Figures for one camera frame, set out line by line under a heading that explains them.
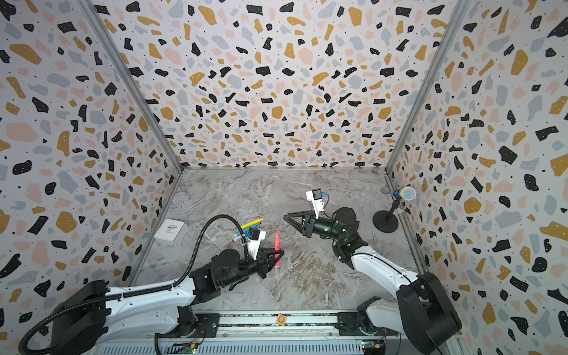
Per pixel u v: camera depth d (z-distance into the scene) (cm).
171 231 92
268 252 69
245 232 66
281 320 75
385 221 100
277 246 72
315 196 67
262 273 65
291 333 73
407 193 78
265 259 65
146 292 49
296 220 71
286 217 70
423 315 41
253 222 98
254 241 66
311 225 65
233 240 95
